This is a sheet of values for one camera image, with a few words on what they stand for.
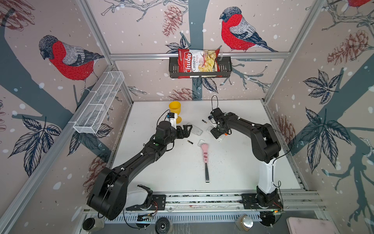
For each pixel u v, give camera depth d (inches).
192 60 34.3
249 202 28.7
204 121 42.3
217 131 34.8
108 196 15.9
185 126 29.2
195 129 40.8
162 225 23.1
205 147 36.4
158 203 28.9
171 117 28.8
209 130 39.3
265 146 21.1
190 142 38.0
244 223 23.3
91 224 23.8
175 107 39.4
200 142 38.2
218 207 28.7
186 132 29.3
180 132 28.7
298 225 25.8
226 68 37.2
